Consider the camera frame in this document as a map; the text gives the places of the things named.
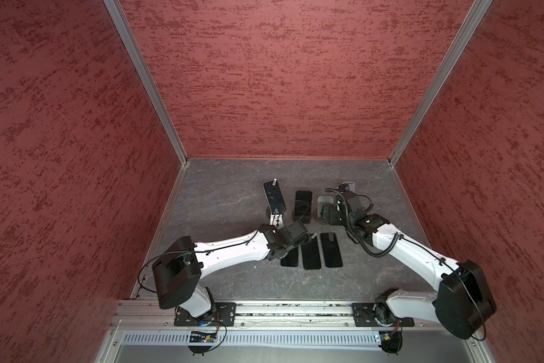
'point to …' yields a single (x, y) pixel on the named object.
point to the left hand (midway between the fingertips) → (277, 239)
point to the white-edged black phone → (331, 252)
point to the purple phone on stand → (274, 197)
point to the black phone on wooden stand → (303, 208)
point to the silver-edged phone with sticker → (311, 256)
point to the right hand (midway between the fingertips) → (332, 214)
